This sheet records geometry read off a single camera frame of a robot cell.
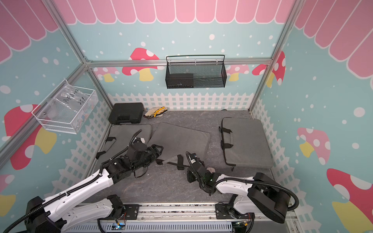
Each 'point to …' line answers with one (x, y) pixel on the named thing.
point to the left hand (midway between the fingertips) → (161, 153)
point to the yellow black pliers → (159, 111)
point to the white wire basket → (68, 109)
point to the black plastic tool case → (126, 112)
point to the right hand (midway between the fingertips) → (187, 170)
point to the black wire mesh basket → (179, 75)
